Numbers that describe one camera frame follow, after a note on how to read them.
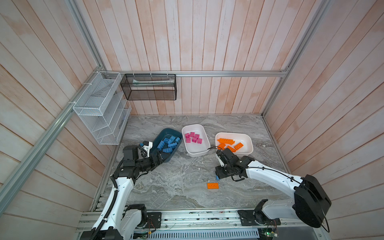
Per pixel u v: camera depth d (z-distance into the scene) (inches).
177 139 40.2
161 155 35.8
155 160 26.9
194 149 38.6
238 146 39.7
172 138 41.0
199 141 41.1
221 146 39.7
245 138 40.1
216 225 28.8
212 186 33.0
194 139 40.6
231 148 39.5
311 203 16.1
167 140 38.9
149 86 41.0
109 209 16.9
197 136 41.7
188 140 40.5
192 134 42.2
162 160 26.9
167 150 38.5
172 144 39.4
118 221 16.8
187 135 41.1
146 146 28.8
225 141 39.7
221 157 27.0
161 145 39.0
